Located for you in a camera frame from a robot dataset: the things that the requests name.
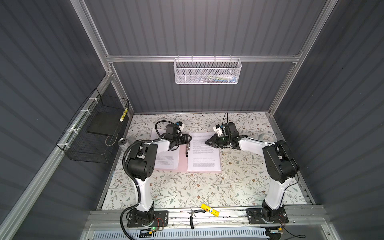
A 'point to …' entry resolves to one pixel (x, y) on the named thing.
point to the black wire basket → (79, 144)
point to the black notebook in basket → (104, 123)
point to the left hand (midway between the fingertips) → (189, 137)
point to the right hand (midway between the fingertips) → (206, 143)
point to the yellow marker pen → (211, 210)
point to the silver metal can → (122, 142)
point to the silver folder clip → (188, 149)
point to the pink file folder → (183, 163)
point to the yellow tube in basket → (123, 115)
